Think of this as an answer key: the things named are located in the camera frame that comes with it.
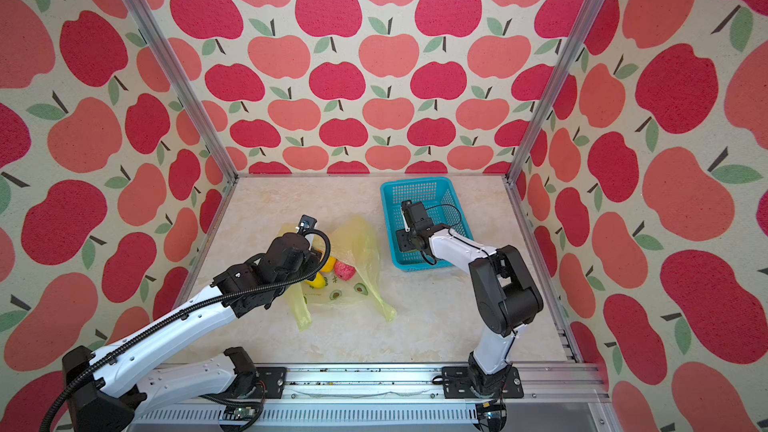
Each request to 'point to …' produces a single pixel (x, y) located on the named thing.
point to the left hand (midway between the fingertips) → (320, 250)
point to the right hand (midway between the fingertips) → (414, 234)
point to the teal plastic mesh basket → (430, 191)
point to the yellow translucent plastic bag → (356, 242)
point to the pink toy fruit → (344, 271)
